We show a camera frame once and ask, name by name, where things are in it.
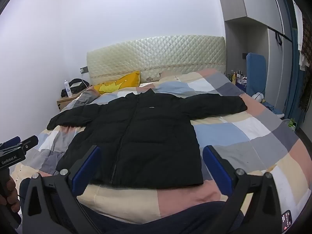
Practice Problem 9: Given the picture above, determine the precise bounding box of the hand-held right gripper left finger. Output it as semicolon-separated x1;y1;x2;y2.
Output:
21;145;102;225

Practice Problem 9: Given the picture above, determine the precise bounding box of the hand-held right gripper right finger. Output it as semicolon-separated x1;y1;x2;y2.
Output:
202;145;289;234

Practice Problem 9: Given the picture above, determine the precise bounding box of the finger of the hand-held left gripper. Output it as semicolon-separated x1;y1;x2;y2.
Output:
0;136;21;150
20;135;39;152

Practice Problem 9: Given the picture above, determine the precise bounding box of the black padded jacket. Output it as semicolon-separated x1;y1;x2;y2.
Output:
46;89;248;190

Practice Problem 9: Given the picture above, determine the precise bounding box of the person's left hand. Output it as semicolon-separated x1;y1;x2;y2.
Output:
5;175;21;213

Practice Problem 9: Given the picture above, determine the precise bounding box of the checkered pastel blanket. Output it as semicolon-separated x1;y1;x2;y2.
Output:
12;69;309;225

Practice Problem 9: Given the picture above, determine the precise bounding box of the cardboard box nightstand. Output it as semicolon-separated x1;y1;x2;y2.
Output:
57;91;84;113

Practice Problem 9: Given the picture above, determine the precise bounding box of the black bag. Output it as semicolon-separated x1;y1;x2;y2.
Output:
61;78;89;97

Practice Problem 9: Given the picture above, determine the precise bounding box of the checkered pillow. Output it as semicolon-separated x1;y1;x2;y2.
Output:
73;86;101;103

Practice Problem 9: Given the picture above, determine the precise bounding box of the black device with red display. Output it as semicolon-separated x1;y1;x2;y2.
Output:
281;210;293;230

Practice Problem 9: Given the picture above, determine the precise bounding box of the white round object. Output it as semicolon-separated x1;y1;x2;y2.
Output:
251;92;265;103

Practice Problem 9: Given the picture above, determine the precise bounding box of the yellow pillow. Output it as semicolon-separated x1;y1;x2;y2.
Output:
93;71;141;95

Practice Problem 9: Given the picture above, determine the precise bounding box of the row of small bottles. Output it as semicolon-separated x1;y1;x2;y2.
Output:
227;70;248;86

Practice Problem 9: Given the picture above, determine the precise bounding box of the blue upright cushion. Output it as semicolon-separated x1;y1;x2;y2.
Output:
246;52;267;103

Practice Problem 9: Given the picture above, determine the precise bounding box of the teal curtain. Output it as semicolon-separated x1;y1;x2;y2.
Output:
283;0;303;128

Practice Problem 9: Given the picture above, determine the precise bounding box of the brown patterned garment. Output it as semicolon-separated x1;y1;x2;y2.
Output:
298;12;312;114

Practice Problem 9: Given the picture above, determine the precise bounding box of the cream quilted headboard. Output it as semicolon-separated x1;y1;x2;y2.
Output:
86;36;226;83

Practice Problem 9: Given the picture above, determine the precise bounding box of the white hanging garment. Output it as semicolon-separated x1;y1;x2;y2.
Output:
292;1;304;51

